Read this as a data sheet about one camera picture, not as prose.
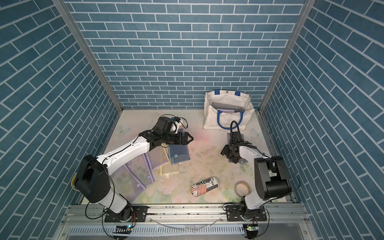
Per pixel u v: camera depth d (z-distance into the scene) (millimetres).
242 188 820
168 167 889
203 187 791
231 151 707
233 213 735
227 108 1048
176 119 771
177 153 935
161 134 655
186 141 737
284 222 740
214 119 985
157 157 917
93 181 431
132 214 718
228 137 1031
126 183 828
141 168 889
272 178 456
